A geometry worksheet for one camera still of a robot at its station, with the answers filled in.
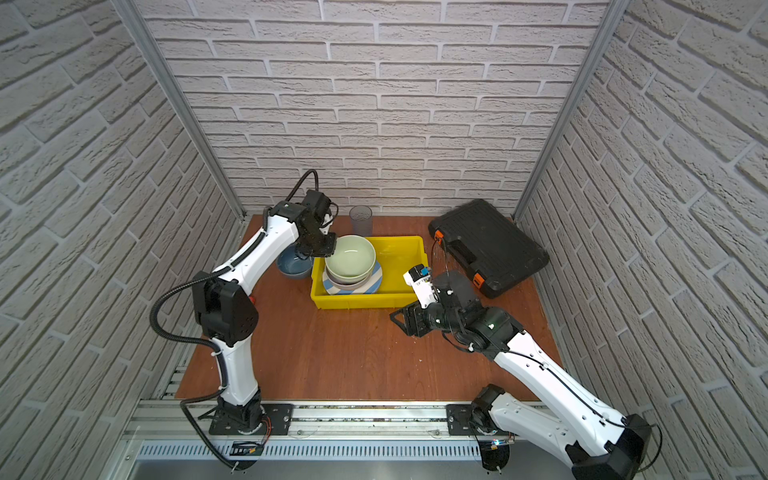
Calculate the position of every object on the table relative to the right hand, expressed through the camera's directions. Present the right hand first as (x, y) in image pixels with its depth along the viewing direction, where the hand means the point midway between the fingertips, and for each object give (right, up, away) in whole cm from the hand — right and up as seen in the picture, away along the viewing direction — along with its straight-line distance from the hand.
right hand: (401, 312), depth 69 cm
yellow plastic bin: (-1, +12, +38) cm, 40 cm away
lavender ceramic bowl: (-15, +4, +18) cm, 24 cm away
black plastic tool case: (+33, +14, +31) cm, 48 cm away
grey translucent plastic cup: (-14, +26, +38) cm, 48 cm away
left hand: (-20, +15, +19) cm, 31 cm away
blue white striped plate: (-10, +2, +23) cm, 26 cm away
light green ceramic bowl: (-15, +11, +24) cm, 30 cm away
